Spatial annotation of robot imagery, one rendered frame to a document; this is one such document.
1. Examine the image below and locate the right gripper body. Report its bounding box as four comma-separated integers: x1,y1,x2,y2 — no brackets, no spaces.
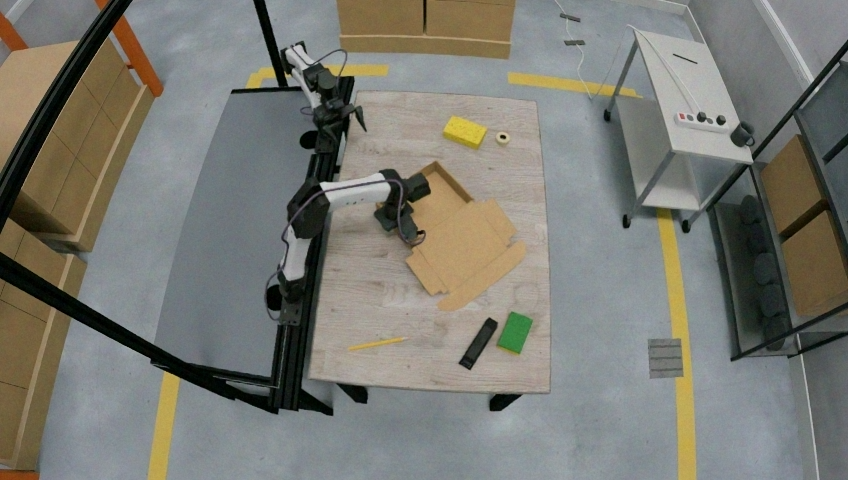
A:
374,201,418,237

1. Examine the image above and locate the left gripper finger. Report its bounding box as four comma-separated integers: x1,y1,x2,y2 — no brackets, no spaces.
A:
322,124,340,147
355,107,367,132

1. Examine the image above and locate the black stapler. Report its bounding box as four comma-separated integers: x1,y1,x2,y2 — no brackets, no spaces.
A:
458,317,499,370

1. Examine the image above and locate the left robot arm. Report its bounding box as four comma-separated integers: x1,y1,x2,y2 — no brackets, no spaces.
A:
280,40,337,154

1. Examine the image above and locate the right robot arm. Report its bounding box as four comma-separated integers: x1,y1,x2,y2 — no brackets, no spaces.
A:
277,169,431,327

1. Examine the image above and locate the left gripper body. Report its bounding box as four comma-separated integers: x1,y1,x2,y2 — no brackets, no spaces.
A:
322,95,362,129

